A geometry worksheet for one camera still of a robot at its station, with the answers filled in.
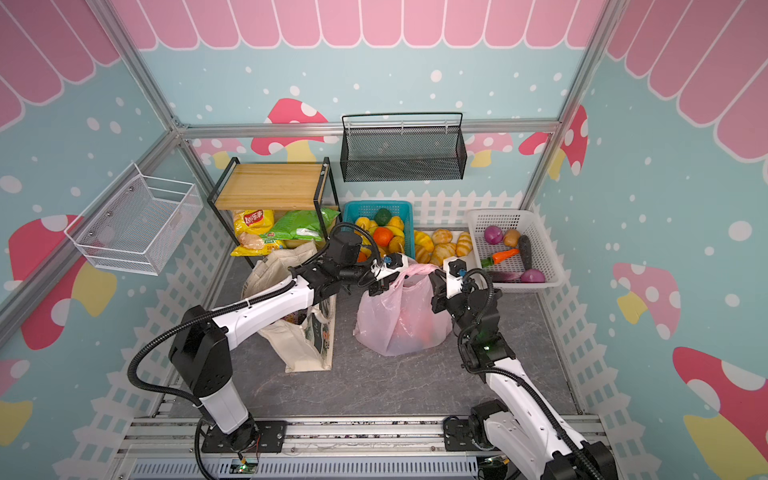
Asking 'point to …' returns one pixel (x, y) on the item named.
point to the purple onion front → (532, 275)
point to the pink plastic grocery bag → (402, 318)
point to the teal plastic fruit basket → (398, 208)
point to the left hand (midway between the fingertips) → (404, 276)
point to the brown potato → (511, 238)
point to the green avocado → (383, 216)
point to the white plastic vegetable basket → (536, 249)
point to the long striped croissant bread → (440, 252)
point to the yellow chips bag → (248, 227)
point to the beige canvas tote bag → (306, 341)
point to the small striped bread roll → (464, 244)
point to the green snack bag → (302, 224)
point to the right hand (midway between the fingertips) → (432, 271)
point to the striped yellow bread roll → (423, 240)
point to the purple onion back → (493, 234)
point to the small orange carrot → (498, 257)
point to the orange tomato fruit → (383, 236)
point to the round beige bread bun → (442, 236)
